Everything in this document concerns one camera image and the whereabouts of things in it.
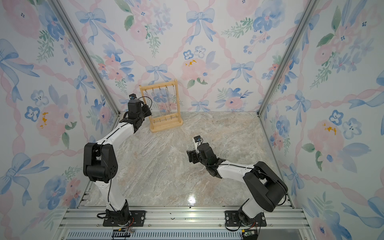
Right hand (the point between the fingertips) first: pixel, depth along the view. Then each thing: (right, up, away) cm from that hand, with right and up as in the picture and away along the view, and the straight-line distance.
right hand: (193, 148), depth 90 cm
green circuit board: (+27, -39, -17) cm, 50 cm away
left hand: (-29, +27, +4) cm, 40 cm away
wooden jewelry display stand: (-21, +16, +17) cm, 32 cm away
